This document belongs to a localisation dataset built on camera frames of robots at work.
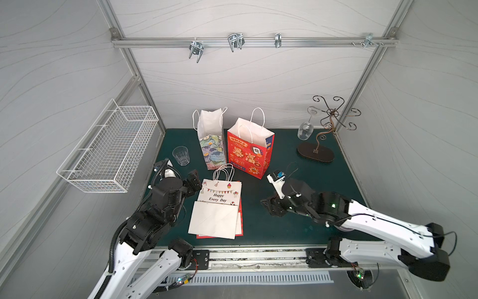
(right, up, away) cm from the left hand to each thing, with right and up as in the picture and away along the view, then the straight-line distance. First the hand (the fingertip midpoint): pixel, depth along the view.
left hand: (187, 175), depth 66 cm
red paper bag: (+19, -19, +20) cm, 33 cm away
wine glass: (+52, +19, +27) cm, 62 cm away
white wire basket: (-32, +6, +2) cm, 32 cm away
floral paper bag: (+2, +22, +34) cm, 41 cm away
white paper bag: (+8, -20, +18) cm, 28 cm away
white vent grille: (+26, -40, +4) cm, 48 cm away
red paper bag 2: (+23, +10, +18) cm, 31 cm away
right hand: (+30, -8, +3) cm, 31 cm away
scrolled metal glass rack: (+66, +7, +41) cm, 78 cm away
